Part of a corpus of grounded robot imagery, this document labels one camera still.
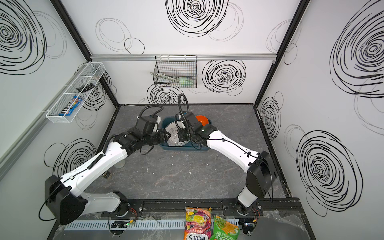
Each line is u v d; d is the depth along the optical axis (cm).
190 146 94
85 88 76
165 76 85
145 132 59
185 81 87
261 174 42
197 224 67
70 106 71
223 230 65
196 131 60
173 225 69
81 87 78
